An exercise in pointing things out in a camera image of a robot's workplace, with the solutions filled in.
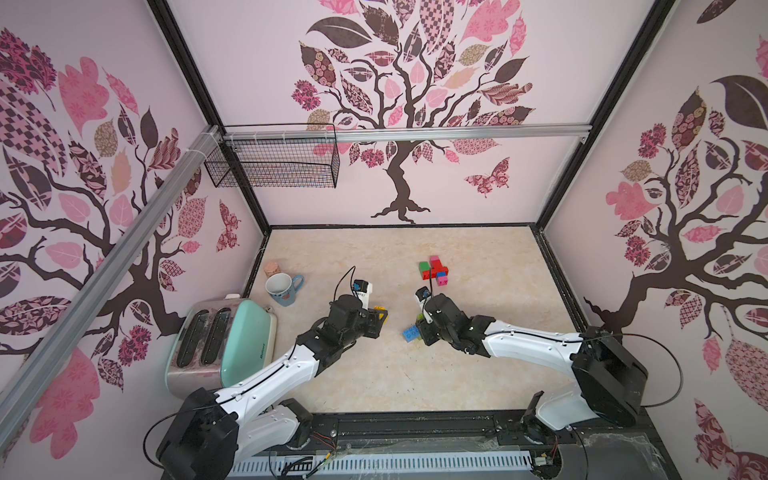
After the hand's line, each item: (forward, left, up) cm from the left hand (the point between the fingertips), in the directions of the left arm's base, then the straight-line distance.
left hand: (382, 318), depth 82 cm
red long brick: (+25, -19, -9) cm, 33 cm away
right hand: (+2, -11, -4) cm, 12 cm away
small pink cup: (+19, +36, -1) cm, 41 cm away
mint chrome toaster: (-10, +39, +8) cm, 41 cm away
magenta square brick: (+30, -19, -10) cm, 36 cm away
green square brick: (+26, -15, -10) cm, 32 cm away
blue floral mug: (+14, +33, -5) cm, 36 cm away
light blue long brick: (-2, -8, -5) cm, 10 cm away
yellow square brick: (+12, +1, -15) cm, 19 cm away
